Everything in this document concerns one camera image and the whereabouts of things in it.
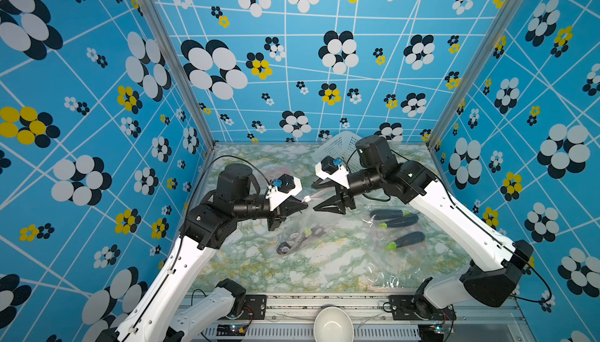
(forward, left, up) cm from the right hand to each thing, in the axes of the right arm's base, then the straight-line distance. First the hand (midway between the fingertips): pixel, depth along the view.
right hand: (319, 192), depth 62 cm
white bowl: (-26, -5, -33) cm, 42 cm away
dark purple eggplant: (+6, -33, -30) cm, 45 cm away
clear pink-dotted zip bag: (-3, -32, -33) cm, 46 cm away
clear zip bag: (-3, +3, -13) cm, 13 cm away
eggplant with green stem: (0, -33, -31) cm, 46 cm away
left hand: (-3, +3, +1) cm, 5 cm away
